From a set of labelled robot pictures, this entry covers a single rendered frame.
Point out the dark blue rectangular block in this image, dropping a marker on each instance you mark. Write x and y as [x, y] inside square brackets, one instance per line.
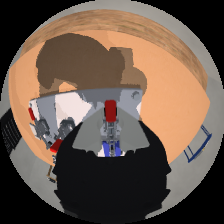
[106, 148]

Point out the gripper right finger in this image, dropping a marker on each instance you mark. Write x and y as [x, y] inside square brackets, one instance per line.
[136, 136]

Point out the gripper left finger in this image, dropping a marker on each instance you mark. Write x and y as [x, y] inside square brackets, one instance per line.
[86, 136]

